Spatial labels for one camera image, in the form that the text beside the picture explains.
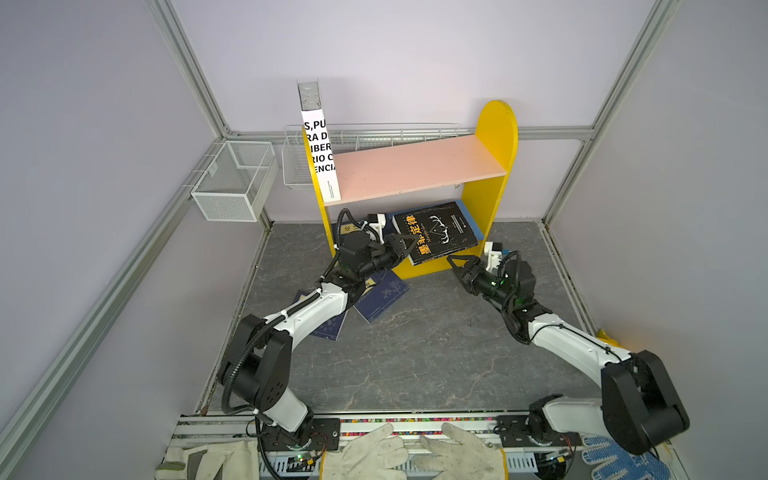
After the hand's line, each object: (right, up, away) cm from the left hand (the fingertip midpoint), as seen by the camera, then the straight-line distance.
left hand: (423, 242), depth 76 cm
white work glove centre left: (-12, -51, -6) cm, 53 cm away
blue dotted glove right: (+45, -52, -7) cm, 69 cm away
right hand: (+7, -6, +3) cm, 10 cm away
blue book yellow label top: (-12, -16, +23) cm, 31 cm away
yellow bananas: (+57, -29, +14) cm, 65 cm away
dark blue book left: (-27, -27, +15) cm, 41 cm away
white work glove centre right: (+9, -52, -6) cm, 53 cm away
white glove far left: (-45, -51, -7) cm, 68 cm away
